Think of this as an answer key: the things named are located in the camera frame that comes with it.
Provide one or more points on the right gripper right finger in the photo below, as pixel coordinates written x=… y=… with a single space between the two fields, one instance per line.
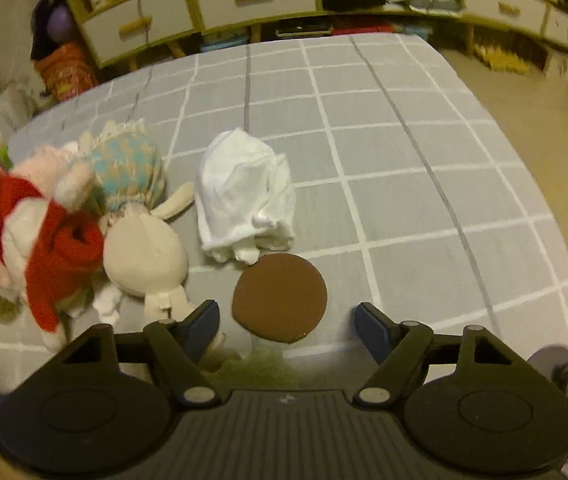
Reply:
x=399 y=349

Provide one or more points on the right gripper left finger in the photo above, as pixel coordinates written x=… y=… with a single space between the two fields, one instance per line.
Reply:
x=175 y=351

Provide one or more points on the cream bunny plush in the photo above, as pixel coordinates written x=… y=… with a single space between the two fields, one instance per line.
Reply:
x=145 y=258

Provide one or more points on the brown round coaster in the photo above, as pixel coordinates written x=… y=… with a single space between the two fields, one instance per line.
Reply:
x=280 y=298

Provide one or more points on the grey checked tablecloth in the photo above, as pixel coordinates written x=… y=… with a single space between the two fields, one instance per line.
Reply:
x=408 y=194

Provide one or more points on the white folded cloth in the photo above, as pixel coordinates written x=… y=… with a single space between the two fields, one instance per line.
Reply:
x=244 y=198

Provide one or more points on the santa plush toy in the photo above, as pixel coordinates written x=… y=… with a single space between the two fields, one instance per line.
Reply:
x=50 y=245

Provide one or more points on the teal checked plush doll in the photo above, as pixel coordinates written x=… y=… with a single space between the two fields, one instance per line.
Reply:
x=127 y=163

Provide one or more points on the orange printed barrel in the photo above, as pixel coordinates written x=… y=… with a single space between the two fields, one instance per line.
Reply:
x=67 y=72

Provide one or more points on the purple balloon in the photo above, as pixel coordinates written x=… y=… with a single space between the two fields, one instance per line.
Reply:
x=61 y=25

